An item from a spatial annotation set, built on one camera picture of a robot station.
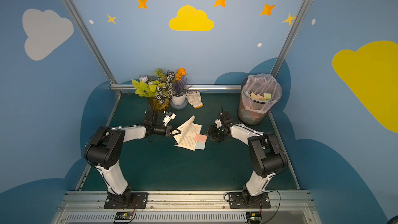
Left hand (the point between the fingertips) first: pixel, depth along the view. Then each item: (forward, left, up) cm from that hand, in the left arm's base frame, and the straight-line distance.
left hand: (180, 130), depth 92 cm
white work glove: (+33, -7, -7) cm, 35 cm away
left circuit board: (-42, +23, -8) cm, 49 cm away
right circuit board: (-41, -38, -8) cm, 57 cm away
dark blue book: (-2, -3, -6) cm, 7 cm away
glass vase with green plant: (+18, +13, +17) cm, 28 cm away
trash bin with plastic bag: (+27, -51, +7) cm, 58 cm away
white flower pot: (+25, +4, -4) cm, 26 cm away
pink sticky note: (-1, -12, -7) cm, 14 cm away
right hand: (0, -17, -2) cm, 18 cm away
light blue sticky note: (-6, -12, -7) cm, 15 cm away
